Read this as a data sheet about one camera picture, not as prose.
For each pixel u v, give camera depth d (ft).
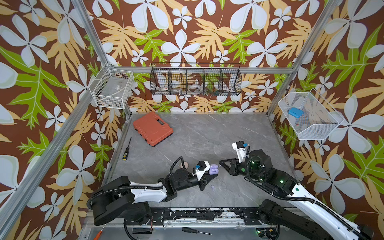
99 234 2.26
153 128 3.47
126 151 3.17
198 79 3.22
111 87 2.84
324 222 1.38
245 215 2.45
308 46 2.68
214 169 2.26
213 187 2.75
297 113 2.83
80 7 2.23
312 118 2.62
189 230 2.31
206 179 2.14
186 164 2.98
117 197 1.54
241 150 2.06
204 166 2.02
